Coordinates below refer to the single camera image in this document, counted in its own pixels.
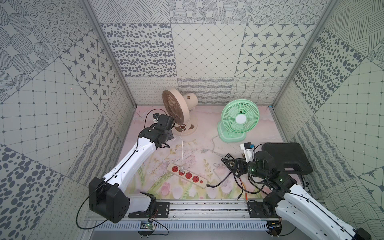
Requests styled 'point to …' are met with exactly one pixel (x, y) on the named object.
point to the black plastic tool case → (289, 158)
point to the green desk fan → (239, 117)
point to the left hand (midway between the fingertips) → (162, 130)
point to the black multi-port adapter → (234, 173)
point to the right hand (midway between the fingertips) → (231, 162)
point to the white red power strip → (187, 175)
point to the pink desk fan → (178, 107)
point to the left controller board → (146, 228)
